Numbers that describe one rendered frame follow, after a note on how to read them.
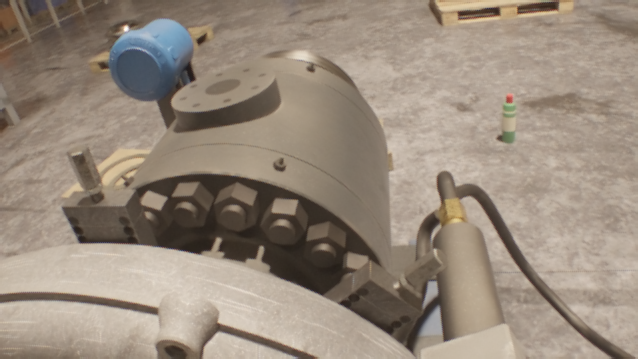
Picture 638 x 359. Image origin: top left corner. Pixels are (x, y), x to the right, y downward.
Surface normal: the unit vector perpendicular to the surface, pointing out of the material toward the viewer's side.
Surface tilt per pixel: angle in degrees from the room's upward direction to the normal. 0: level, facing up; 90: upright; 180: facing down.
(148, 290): 17
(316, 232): 11
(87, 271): 6
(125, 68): 90
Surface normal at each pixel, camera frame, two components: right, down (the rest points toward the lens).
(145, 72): -0.11, 0.57
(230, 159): 0.03, -0.82
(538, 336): -0.18, -0.82
